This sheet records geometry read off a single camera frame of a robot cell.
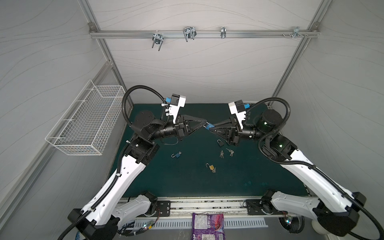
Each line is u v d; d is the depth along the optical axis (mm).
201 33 767
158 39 800
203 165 889
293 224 717
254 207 729
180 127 453
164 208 735
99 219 363
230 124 491
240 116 465
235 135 472
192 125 505
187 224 702
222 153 931
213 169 861
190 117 499
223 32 783
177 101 453
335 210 392
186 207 750
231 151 937
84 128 677
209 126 506
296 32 765
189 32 765
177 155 915
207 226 675
